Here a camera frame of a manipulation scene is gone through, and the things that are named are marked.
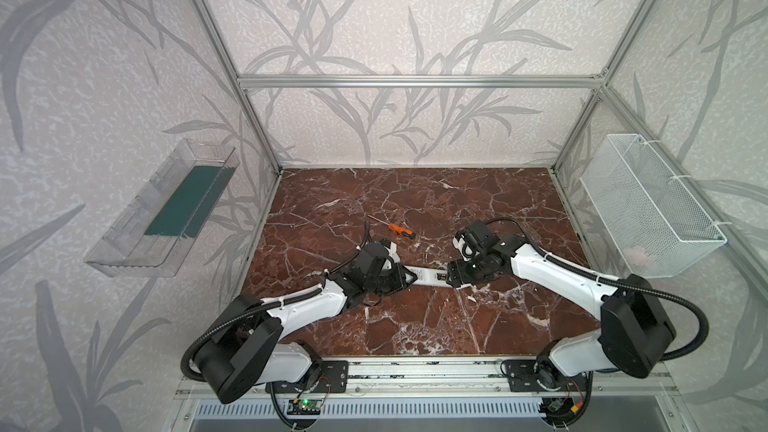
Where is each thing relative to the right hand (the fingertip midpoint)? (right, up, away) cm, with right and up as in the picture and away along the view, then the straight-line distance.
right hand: (456, 269), depth 85 cm
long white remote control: (-8, -2, 0) cm, 8 cm away
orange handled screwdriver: (-14, +8, +14) cm, 21 cm away
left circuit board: (-39, -30, -14) cm, 52 cm away
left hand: (-11, 0, -3) cm, 11 cm away
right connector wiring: (+23, -31, -15) cm, 41 cm away
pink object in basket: (+42, +7, -13) cm, 44 cm away
